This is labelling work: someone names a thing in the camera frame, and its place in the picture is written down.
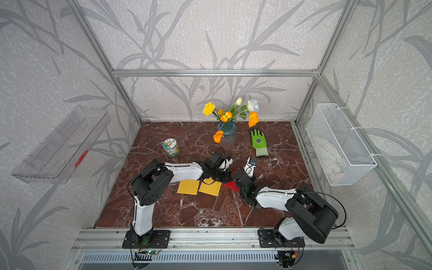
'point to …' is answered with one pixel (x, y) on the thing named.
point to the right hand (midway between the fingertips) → (240, 167)
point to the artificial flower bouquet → (252, 107)
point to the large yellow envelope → (213, 189)
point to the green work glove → (259, 143)
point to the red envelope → (233, 185)
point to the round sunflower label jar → (171, 145)
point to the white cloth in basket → (336, 169)
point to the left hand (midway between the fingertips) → (233, 180)
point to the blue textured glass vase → (229, 129)
